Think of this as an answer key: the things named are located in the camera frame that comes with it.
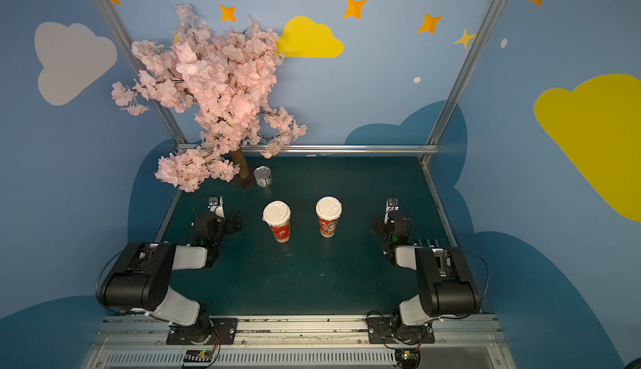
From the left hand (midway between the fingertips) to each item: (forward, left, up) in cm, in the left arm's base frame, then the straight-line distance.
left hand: (226, 210), depth 95 cm
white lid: (-7, -22, +11) cm, 25 cm away
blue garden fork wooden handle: (-8, -78, -5) cm, 79 cm away
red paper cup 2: (-8, -40, +2) cm, 40 cm away
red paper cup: (-10, -23, +1) cm, 25 cm away
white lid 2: (-4, -40, +10) cm, 41 cm away
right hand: (+1, -65, -1) cm, 65 cm away
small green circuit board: (-46, -3, -8) cm, 46 cm away
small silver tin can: (+20, -11, -1) cm, 22 cm away
